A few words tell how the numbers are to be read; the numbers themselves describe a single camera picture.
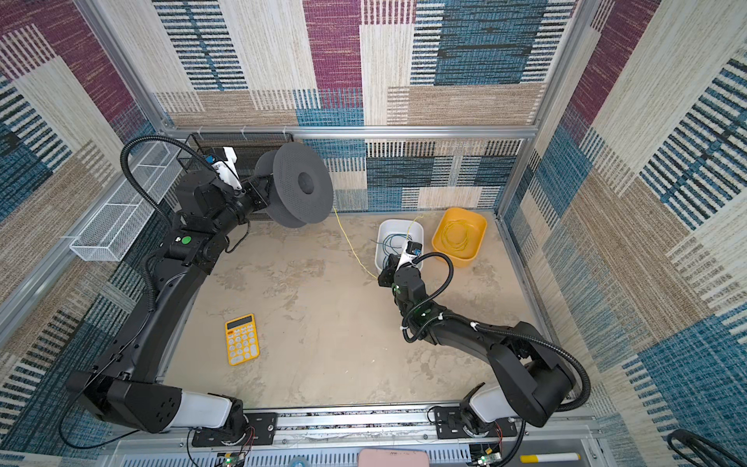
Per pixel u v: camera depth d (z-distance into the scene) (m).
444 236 1.12
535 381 0.43
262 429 0.73
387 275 0.75
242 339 0.87
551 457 0.70
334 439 0.73
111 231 0.72
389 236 1.12
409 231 1.15
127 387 0.38
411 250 0.72
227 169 0.60
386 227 1.10
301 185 0.68
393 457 0.68
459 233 1.12
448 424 0.73
